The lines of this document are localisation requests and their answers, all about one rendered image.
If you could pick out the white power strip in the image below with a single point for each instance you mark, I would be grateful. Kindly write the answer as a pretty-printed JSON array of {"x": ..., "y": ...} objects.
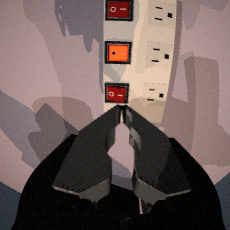
[{"x": 138, "y": 44}]

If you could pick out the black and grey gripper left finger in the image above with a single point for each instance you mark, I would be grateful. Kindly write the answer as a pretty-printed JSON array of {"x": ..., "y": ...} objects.
[{"x": 79, "y": 167}]

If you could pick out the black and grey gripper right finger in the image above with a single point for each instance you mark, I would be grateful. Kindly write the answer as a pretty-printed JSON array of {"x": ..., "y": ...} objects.
[{"x": 164, "y": 170}]

